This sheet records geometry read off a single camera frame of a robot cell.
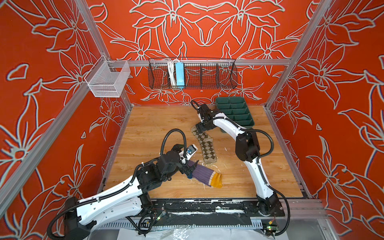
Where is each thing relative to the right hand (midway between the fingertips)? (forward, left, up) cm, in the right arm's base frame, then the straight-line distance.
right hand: (201, 126), depth 101 cm
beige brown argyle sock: (-13, -3, -4) cm, 13 cm away
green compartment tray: (+16, -28, +1) cm, 32 cm away
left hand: (-27, +7, +17) cm, 33 cm away
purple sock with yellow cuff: (-32, -1, -4) cm, 33 cm away
